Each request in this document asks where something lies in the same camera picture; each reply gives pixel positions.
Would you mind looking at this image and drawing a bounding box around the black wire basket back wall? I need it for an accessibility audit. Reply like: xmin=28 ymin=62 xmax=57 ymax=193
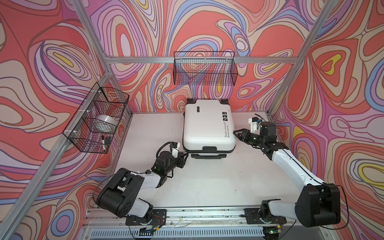
xmin=173 ymin=50 xmax=239 ymax=86

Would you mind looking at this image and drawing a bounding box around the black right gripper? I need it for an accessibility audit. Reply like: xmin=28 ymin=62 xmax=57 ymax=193
xmin=231 ymin=127 xmax=265 ymax=147

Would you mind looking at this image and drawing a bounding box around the black white suitcase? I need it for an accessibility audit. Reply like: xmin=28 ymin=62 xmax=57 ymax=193
xmin=183 ymin=99 xmax=236 ymax=160

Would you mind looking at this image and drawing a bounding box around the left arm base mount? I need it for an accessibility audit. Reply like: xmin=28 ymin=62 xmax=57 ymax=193
xmin=126 ymin=209 xmax=167 ymax=227

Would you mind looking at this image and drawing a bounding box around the black marker pen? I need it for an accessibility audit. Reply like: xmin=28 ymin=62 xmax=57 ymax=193
xmin=102 ymin=135 xmax=106 ymax=153

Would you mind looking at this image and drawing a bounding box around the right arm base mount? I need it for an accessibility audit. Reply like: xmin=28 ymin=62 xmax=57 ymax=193
xmin=240 ymin=208 xmax=287 ymax=225

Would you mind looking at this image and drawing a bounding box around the black wire basket left wall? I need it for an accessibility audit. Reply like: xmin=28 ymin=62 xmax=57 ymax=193
xmin=63 ymin=83 xmax=130 ymax=154

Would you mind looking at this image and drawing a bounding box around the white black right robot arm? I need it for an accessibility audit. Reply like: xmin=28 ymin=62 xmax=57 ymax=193
xmin=234 ymin=122 xmax=341 ymax=228

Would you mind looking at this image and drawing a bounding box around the aluminium front rail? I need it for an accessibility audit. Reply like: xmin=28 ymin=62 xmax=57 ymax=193
xmin=77 ymin=206 xmax=337 ymax=240

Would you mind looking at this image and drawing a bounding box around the silver tape roll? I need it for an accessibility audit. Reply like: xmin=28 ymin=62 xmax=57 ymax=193
xmin=93 ymin=115 xmax=118 ymax=134

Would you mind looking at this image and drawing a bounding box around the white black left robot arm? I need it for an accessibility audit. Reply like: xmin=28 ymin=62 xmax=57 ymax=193
xmin=96 ymin=150 xmax=189 ymax=219

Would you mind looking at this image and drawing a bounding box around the black wire basket wall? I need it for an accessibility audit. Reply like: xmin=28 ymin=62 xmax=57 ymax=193
xmin=173 ymin=50 xmax=239 ymax=86
xmin=63 ymin=83 xmax=130 ymax=154

